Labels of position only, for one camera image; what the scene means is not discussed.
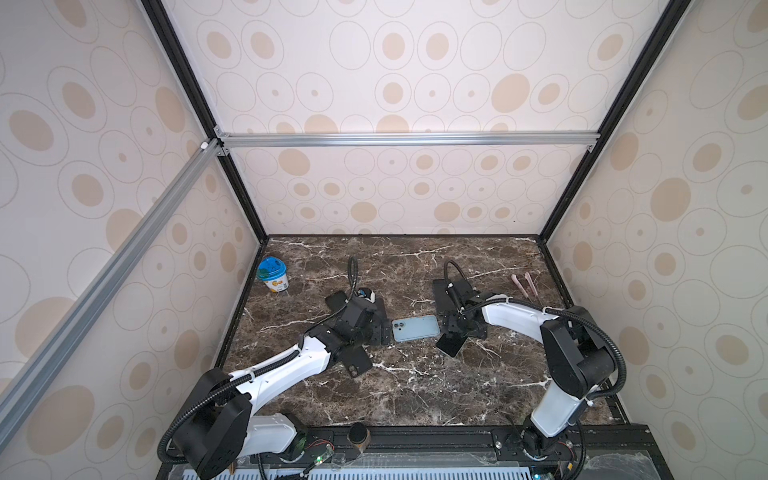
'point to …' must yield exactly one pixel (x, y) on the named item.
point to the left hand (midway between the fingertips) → (388, 322)
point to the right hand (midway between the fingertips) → (458, 328)
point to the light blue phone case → (415, 327)
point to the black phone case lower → (356, 359)
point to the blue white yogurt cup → (272, 271)
